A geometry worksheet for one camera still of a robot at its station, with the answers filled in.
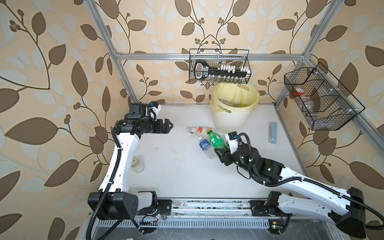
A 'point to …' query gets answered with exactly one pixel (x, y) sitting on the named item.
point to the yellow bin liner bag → (234, 97)
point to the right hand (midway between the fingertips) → (219, 149)
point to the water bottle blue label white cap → (206, 146)
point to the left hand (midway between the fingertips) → (165, 123)
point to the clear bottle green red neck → (198, 130)
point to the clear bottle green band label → (227, 103)
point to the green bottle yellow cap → (216, 140)
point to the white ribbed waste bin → (231, 123)
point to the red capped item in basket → (299, 91)
